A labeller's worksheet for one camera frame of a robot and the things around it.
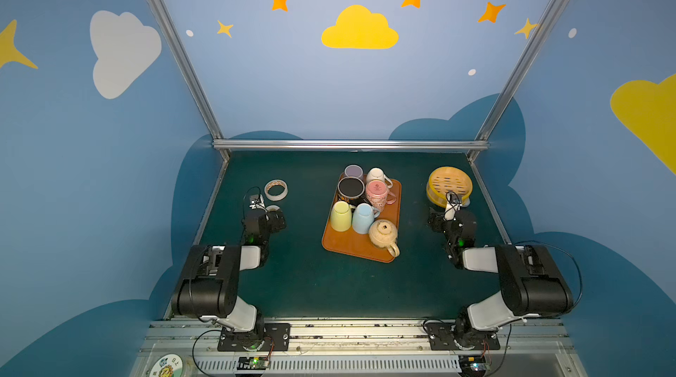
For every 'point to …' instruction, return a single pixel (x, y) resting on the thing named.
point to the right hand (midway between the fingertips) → (448, 207)
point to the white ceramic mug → (377, 173)
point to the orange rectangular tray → (359, 245)
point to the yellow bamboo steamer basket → (449, 179)
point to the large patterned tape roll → (275, 182)
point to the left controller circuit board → (253, 363)
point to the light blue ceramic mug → (363, 214)
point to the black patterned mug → (351, 189)
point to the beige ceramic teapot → (383, 233)
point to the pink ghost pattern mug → (378, 195)
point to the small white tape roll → (272, 207)
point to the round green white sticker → (168, 365)
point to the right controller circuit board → (473, 365)
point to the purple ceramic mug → (354, 170)
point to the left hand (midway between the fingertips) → (273, 209)
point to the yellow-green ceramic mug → (341, 216)
